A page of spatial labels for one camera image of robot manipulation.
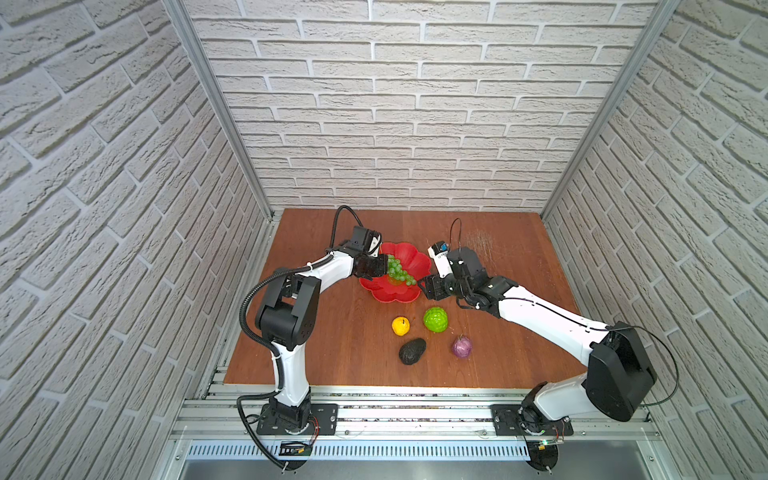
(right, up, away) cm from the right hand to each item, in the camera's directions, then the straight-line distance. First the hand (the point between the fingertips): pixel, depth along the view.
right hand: (427, 277), depth 84 cm
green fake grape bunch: (-9, +1, +14) cm, 17 cm away
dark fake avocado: (-5, -20, -3) cm, 21 cm away
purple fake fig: (+10, -19, -2) cm, 22 cm away
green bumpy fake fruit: (+3, -13, +2) cm, 13 cm away
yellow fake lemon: (-7, -14, +2) cm, 16 cm away
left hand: (-11, +3, +13) cm, 18 cm away
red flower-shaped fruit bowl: (-12, -5, +14) cm, 20 cm away
